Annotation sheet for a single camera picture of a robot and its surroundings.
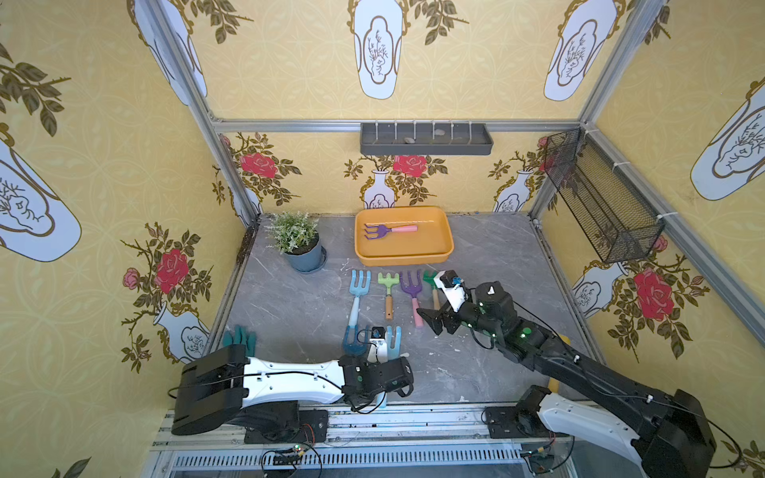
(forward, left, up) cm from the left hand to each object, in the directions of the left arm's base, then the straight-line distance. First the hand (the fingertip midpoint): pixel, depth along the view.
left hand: (398, 373), depth 80 cm
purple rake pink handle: (+55, +3, -3) cm, 55 cm away
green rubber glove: (+12, +45, -2) cm, 47 cm away
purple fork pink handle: (+27, -7, -3) cm, 28 cm away
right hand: (+13, -8, +15) cm, 22 cm away
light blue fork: (+4, +1, +3) cm, 6 cm away
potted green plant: (+38, +31, +14) cm, 51 cm away
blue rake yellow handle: (+10, +13, -3) cm, 17 cm away
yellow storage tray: (+44, -14, -1) cm, 47 cm away
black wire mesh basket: (+31, -62, +25) cm, 74 cm away
